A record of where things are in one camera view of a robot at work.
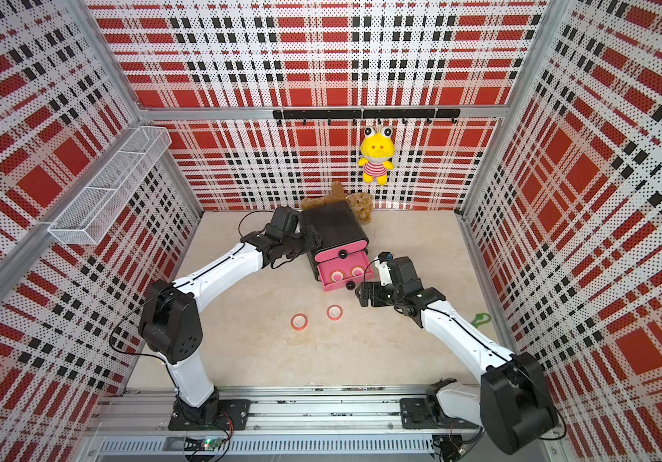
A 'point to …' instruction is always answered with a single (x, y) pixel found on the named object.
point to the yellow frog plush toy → (377, 146)
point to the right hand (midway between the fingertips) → (372, 290)
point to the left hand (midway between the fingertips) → (320, 239)
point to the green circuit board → (211, 444)
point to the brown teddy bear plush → (360, 202)
